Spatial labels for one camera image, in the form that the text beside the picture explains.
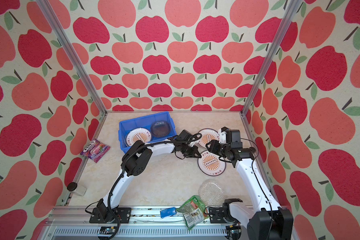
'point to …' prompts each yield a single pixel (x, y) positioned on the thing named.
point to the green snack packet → (193, 211)
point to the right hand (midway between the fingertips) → (212, 145)
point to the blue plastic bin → (148, 129)
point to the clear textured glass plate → (211, 192)
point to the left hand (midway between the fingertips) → (203, 158)
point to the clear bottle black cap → (76, 188)
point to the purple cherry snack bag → (95, 150)
